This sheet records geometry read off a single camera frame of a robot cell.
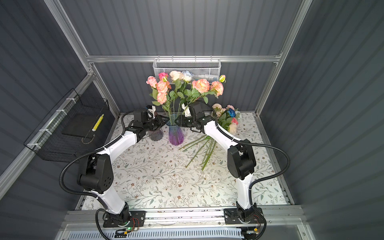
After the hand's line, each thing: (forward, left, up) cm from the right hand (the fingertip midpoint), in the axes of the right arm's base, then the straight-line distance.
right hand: (178, 121), depth 88 cm
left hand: (+2, +5, +1) cm, 6 cm away
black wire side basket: (-11, +48, +10) cm, 51 cm away
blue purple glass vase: (-2, +2, -7) cm, 8 cm away
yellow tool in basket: (-8, +41, +9) cm, 42 cm away
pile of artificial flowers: (+16, -34, -14) cm, 40 cm away
